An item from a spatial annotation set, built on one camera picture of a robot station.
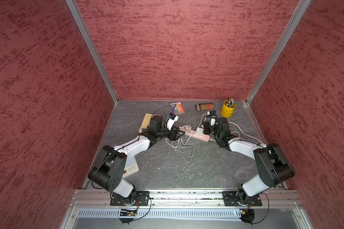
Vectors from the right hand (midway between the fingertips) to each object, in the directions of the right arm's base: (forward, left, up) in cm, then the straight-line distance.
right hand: (202, 124), depth 93 cm
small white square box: (-3, +1, -4) cm, 5 cm away
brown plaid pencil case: (+23, -6, -8) cm, 25 cm away
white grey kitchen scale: (-24, +45, -7) cm, 52 cm away
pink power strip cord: (-2, -31, -11) cm, 33 cm away
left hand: (-9, +15, +4) cm, 17 cm away
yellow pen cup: (+14, -21, -5) cm, 26 cm away
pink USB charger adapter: (0, +10, -3) cm, 10 cm away
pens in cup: (+14, -21, +6) cm, 26 cm away
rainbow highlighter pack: (+23, +16, -8) cm, 29 cm away
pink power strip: (-3, +8, -4) cm, 10 cm away
